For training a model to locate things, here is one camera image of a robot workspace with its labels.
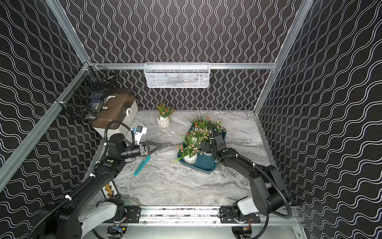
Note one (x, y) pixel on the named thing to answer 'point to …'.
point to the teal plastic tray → (205, 164)
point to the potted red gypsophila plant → (200, 123)
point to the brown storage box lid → (115, 106)
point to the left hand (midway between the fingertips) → (159, 144)
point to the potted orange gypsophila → (162, 118)
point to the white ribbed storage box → (128, 119)
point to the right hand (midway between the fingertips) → (211, 142)
